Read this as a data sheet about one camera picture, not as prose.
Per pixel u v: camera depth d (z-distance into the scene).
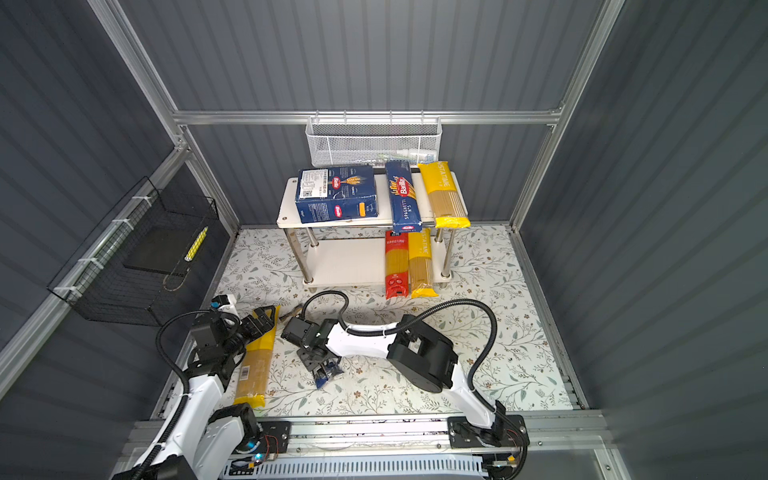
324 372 0.81
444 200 0.76
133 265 0.72
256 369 0.83
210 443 0.55
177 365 0.91
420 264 0.97
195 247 0.78
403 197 0.75
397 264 0.97
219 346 0.63
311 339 0.67
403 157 0.91
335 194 0.71
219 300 0.74
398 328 0.52
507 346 0.89
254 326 0.74
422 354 0.53
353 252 1.03
